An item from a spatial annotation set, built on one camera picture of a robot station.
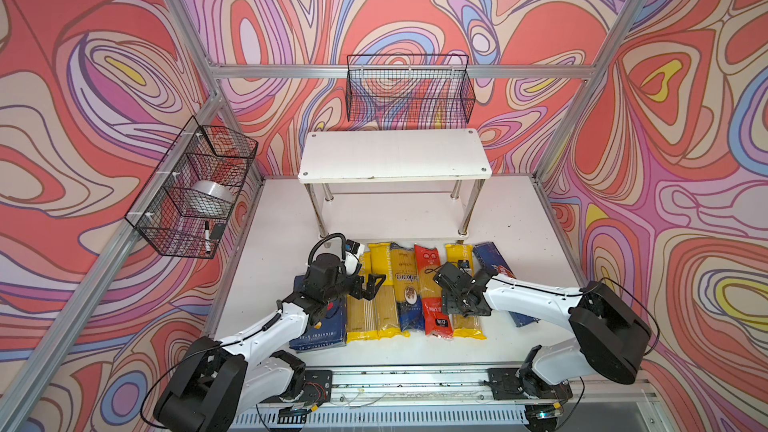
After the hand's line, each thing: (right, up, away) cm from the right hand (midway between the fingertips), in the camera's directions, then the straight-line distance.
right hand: (462, 311), depth 87 cm
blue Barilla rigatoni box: (-37, -1, -11) cm, 39 cm away
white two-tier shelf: (-20, +39, +18) cm, 47 cm away
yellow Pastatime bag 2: (-22, 0, -4) cm, 23 cm away
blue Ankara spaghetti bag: (-16, +6, 0) cm, 17 cm away
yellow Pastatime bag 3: (+1, -2, -6) cm, 6 cm away
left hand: (-26, +13, -3) cm, 29 cm away
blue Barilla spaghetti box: (+11, +14, +6) cm, 19 cm away
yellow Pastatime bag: (-29, +1, -4) cm, 30 cm away
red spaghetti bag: (-9, -1, -7) cm, 11 cm away
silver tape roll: (-66, +35, -13) cm, 76 cm away
